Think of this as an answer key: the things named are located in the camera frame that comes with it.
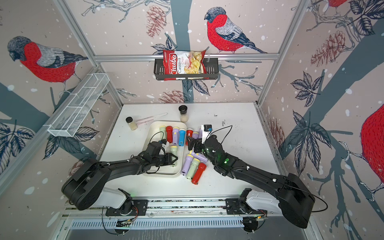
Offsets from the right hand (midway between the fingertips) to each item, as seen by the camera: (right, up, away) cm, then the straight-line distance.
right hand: (193, 135), depth 78 cm
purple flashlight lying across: (+3, -14, +10) cm, 17 cm away
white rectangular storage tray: (-29, -3, +25) cm, 39 cm away
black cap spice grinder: (-8, +14, +24) cm, 29 cm away
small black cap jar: (-43, +5, +23) cm, 49 cm away
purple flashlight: (-12, -3, +20) cm, 23 cm away
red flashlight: (+3, -22, +5) cm, 23 cm away
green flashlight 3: (-22, +2, +23) cm, 32 cm away
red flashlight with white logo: (-3, -1, +20) cm, 21 cm away
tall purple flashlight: (+4, -1, +22) cm, 23 cm away
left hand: (-9, -14, +10) cm, 19 cm away
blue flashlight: (-8, -3, +20) cm, 21 cm away
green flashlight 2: (0, -19, +6) cm, 20 cm away
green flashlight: (-13, -10, +11) cm, 20 cm away
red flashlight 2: (-17, +1, +23) cm, 29 cm away
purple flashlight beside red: (+1, -2, +19) cm, 20 cm away
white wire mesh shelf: (-62, +16, 0) cm, 64 cm away
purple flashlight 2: (-3, -17, +8) cm, 19 cm away
